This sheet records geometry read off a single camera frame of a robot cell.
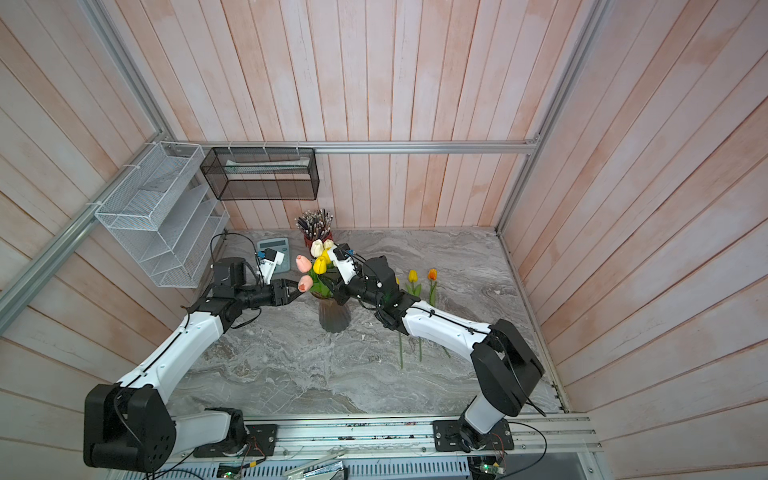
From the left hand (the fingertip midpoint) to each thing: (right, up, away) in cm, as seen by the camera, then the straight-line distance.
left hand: (305, 291), depth 80 cm
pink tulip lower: (+3, +3, -10) cm, 10 cm away
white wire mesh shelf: (-37, +23, -2) cm, 43 cm away
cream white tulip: (+7, +13, -3) cm, 15 cm away
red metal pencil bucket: (-4, +14, +21) cm, 26 cm away
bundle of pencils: (-1, +21, +19) cm, 28 cm away
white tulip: (+4, +12, -6) cm, 14 cm away
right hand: (+5, +5, -3) cm, 8 cm away
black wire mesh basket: (-21, +39, +23) cm, 50 cm away
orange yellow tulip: (+39, +3, +24) cm, 46 cm away
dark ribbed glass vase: (+7, -9, +8) cm, 13 cm away
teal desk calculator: (-18, +14, +34) cm, 41 cm away
